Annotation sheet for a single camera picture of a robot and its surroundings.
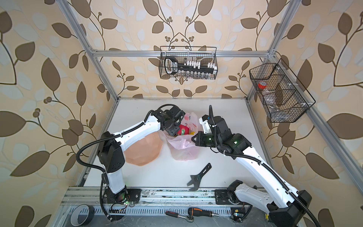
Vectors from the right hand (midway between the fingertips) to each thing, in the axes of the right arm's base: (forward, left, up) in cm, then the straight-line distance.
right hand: (191, 139), depth 70 cm
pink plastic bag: (-5, +5, +2) cm, 8 cm away
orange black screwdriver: (-28, -1, -22) cm, 36 cm away
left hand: (+15, +12, -9) cm, 21 cm away
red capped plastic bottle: (+31, -44, +8) cm, 54 cm away
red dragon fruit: (+15, +5, -15) cm, 21 cm away
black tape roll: (-27, +57, -24) cm, 67 cm away
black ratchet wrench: (-31, +2, -22) cm, 38 cm away
